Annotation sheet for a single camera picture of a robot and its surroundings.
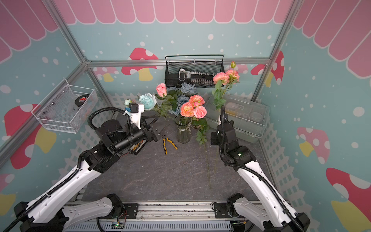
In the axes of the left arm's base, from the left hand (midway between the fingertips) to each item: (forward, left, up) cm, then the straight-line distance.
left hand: (164, 123), depth 59 cm
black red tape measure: (+22, +50, -7) cm, 55 cm away
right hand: (+7, -24, -14) cm, 29 cm away
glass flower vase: (+16, -6, -30) cm, 34 cm away
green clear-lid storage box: (+26, -48, -25) cm, 60 cm away
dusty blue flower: (+27, -7, -6) cm, 28 cm away
